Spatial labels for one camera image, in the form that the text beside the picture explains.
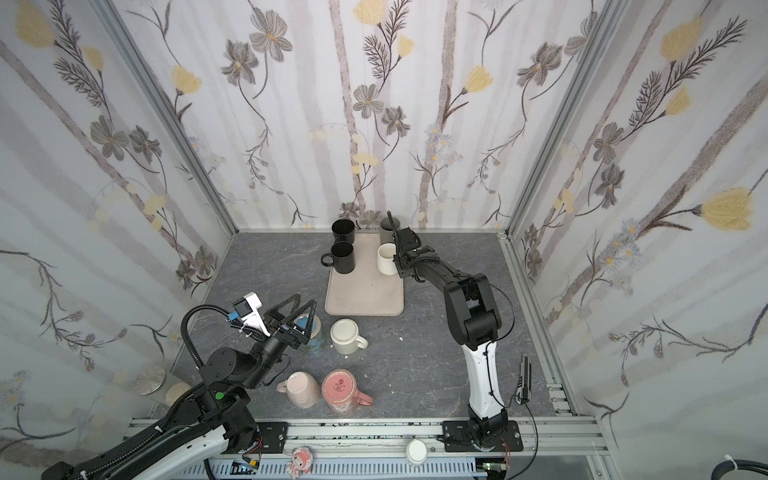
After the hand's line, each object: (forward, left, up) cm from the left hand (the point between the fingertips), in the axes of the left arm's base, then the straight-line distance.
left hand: (301, 295), depth 64 cm
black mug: (+31, -4, -26) cm, 41 cm away
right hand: (+30, -28, -22) cm, 46 cm away
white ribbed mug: (+29, -20, -24) cm, 42 cm away
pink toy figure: (-28, +1, -28) cm, 40 cm away
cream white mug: (+1, -7, -25) cm, 26 cm away
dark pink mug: (-15, -7, -21) cm, 27 cm away
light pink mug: (-13, +2, -23) cm, 26 cm away
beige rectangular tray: (+21, -12, -32) cm, 40 cm away
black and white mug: (+41, -4, -23) cm, 47 cm away
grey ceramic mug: (+41, -20, -23) cm, 51 cm away
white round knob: (-28, -25, -21) cm, 42 cm away
